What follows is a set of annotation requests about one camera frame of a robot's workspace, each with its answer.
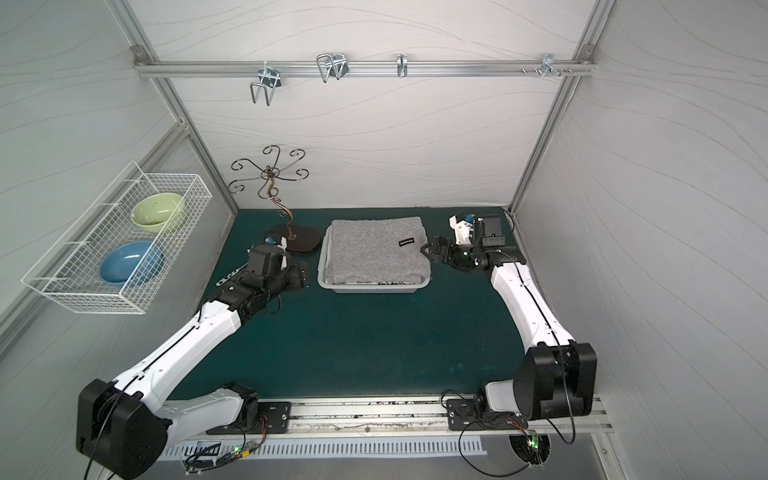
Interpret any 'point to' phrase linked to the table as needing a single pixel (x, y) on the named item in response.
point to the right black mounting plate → (473, 414)
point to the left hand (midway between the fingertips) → (297, 269)
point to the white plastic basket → (360, 288)
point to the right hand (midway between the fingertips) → (436, 251)
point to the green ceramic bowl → (154, 212)
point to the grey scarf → (380, 250)
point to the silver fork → (231, 274)
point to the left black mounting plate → (273, 418)
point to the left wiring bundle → (205, 459)
